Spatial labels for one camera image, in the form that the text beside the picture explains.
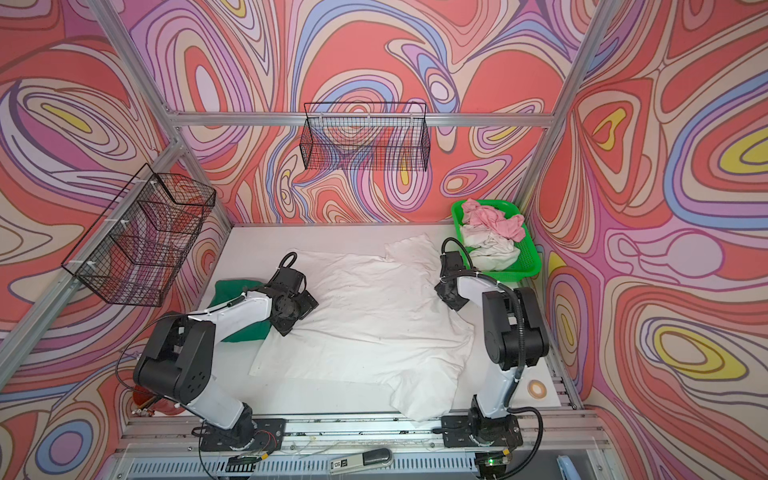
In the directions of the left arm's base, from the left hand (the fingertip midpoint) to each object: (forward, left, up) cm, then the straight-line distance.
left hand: (314, 311), depth 94 cm
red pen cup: (-27, +36, -1) cm, 46 cm away
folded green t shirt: (+6, +28, +3) cm, 29 cm away
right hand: (+5, -45, -2) cm, 45 cm away
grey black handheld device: (-39, -20, +4) cm, 44 cm away
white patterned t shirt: (+23, -61, +2) cm, 65 cm away
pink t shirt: (+33, -66, +7) cm, 75 cm away
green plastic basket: (+16, -72, +4) cm, 74 cm away
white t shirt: (-2, -21, -2) cm, 21 cm away
